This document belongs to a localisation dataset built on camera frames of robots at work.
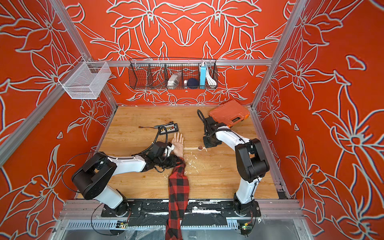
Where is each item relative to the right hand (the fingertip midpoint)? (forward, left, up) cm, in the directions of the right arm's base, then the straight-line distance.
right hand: (207, 143), depth 93 cm
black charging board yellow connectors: (+14, +25, -1) cm, 29 cm away
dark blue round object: (+30, +9, +25) cm, 40 cm away
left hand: (-12, +15, -1) cm, 20 cm away
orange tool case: (+26, -18, +1) cm, 31 cm away
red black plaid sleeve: (-27, +16, -2) cm, 31 cm away
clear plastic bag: (+30, +21, +27) cm, 46 cm away
